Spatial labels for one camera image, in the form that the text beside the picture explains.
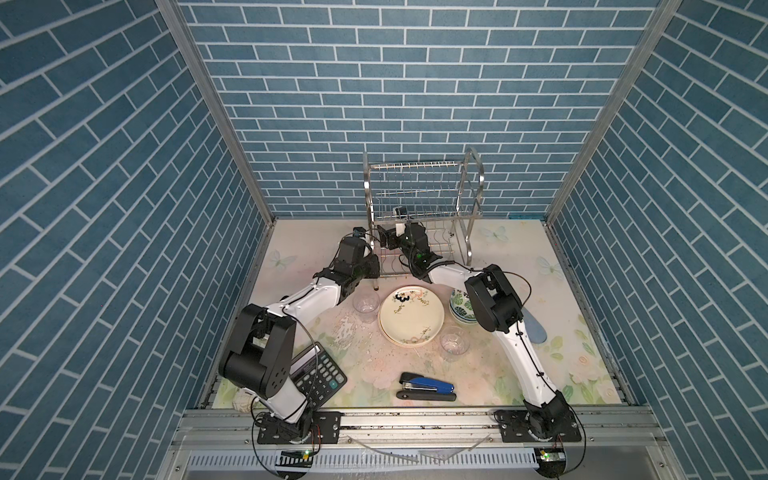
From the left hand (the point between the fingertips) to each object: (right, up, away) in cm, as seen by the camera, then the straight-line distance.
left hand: (377, 258), depth 92 cm
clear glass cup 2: (-4, -15, +2) cm, 15 cm away
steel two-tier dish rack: (+24, +22, +21) cm, 39 cm away
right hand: (+4, +13, +11) cm, 17 cm away
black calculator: (-16, -31, -11) cm, 37 cm away
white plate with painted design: (+11, -18, +1) cm, 21 cm away
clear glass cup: (+23, -25, -5) cm, 34 cm away
